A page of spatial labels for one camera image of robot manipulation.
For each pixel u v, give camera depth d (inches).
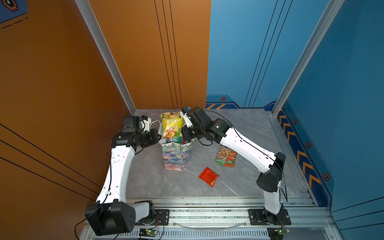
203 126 21.4
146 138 25.0
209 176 34.1
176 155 30.4
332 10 27.8
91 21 29.0
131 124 22.5
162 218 29.0
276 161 18.3
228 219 29.1
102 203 15.0
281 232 27.3
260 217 28.6
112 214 14.9
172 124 29.1
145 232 28.0
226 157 36.6
